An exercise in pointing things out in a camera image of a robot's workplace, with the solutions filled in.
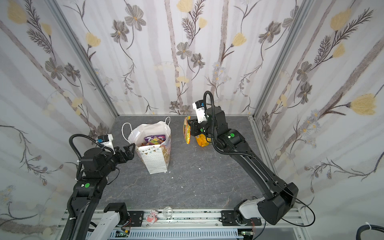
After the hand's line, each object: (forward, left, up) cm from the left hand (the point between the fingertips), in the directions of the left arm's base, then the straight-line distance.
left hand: (124, 141), depth 71 cm
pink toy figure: (-30, -13, -23) cm, 40 cm away
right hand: (+5, -31, +12) cm, 33 cm away
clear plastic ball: (-27, -20, -27) cm, 43 cm away
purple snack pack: (+12, -14, -14) cm, 24 cm away
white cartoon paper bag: (-3, -14, -11) cm, 18 cm away
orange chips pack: (+8, -10, -13) cm, 18 cm away
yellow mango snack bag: (+15, -40, -21) cm, 48 cm away
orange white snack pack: (+3, -30, +5) cm, 31 cm away
